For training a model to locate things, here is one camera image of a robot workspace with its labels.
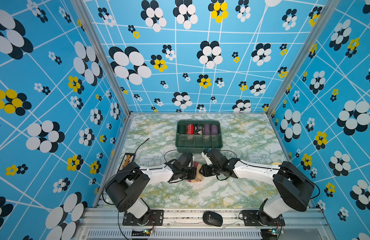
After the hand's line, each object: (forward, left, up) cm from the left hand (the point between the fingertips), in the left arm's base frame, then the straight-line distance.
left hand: (198, 175), depth 87 cm
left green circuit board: (-28, +29, -3) cm, 40 cm away
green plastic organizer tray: (+28, +2, +1) cm, 28 cm away
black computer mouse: (-22, -5, +2) cm, 23 cm away
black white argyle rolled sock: (+30, 0, +6) cm, 30 cm away
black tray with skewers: (+10, +45, 0) cm, 46 cm away
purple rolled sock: (+30, -7, +6) cm, 31 cm away
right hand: (+1, -1, +2) cm, 3 cm away
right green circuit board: (-28, -33, -2) cm, 43 cm away
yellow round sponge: (+8, -50, -2) cm, 51 cm away
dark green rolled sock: (+30, +11, +5) cm, 32 cm away
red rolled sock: (+30, +5, +6) cm, 31 cm away
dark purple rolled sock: (+30, -12, +6) cm, 33 cm away
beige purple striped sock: (-3, 0, +4) cm, 4 cm away
